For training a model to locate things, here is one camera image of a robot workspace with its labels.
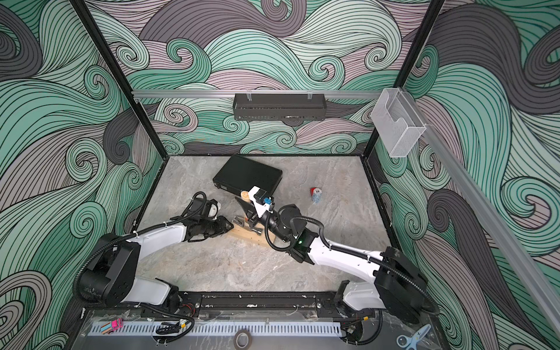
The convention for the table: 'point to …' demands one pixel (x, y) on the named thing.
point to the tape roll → (242, 340)
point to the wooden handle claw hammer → (242, 221)
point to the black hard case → (243, 173)
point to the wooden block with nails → (238, 229)
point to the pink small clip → (117, 324)
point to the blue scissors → (410, 343)
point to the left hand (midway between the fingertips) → (229, 226)
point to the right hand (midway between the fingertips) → (237, 197)
